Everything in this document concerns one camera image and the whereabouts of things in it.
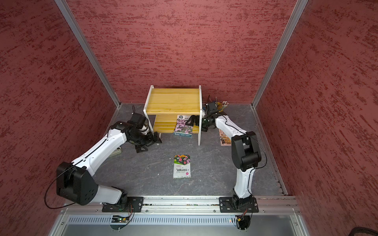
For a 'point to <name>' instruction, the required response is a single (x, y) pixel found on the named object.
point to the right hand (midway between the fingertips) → (191, 127)
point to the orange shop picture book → (225, 140)
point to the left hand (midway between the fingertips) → (154, 148)
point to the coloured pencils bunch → (220, 106)
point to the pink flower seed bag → (181, 129)
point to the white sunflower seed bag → (181, 166)
